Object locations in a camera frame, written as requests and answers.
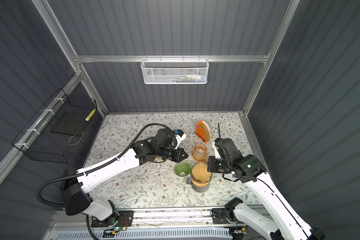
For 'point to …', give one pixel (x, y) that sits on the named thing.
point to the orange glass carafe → (200, 153)
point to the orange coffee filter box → (203, 131)
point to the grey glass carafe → (198, 188)
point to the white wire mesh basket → (175, 71)
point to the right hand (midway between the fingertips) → (208, 165)
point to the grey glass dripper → (194, 179)
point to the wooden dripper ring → (199, 184)
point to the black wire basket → (53, 134)
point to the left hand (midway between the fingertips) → (188, 155)
